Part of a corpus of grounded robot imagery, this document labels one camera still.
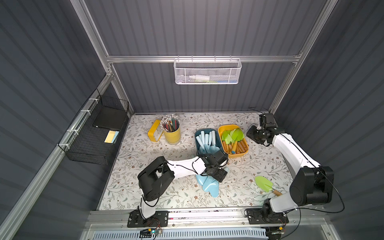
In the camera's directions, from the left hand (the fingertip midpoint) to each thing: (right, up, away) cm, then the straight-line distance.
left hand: (222, 176), depth 84 cm
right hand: (+16, +24, +4) cm, 29 cm away
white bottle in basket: (-13, +59, +10) cm, 62 cm away
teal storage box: (0, +17, +14) cm, 22 cm away
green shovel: (+13, +22, +17) cm, 31 cm away
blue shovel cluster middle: (-12, -2, +3) cm, 12 cm away
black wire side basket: (-68, +21, -14) cm, 73 cm away
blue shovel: (-13, +17, +15) cm, 26 cm away
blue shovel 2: (-10, +23, +18) cm, 31 cm away
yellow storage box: (+5, +27, +22) cm, 35 cm away
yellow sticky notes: (-59, +23, -8) cm, 63 cm away
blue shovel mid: (-5, +20, +17) cm, 27 cm away
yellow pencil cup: (-30, +21, +11) cm, 39 cm away
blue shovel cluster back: (-4, +20, +16) cm, 26 cm away
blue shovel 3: (-6, -5, -1) cm, 8 cm away
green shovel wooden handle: (+7, +19, +15) cm, 25 cm away
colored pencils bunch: (-32, +30, +12) cm, 46 cm away
